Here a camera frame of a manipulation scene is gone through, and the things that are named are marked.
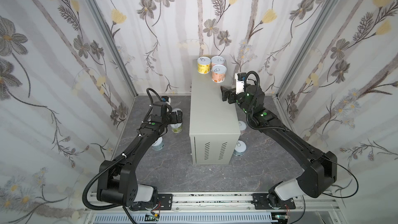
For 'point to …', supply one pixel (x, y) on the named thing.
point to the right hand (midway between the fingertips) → (231, 80)
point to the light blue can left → (158, 145)
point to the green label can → (176, 128)
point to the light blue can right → (240, 148)
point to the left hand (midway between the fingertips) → (172, 109)
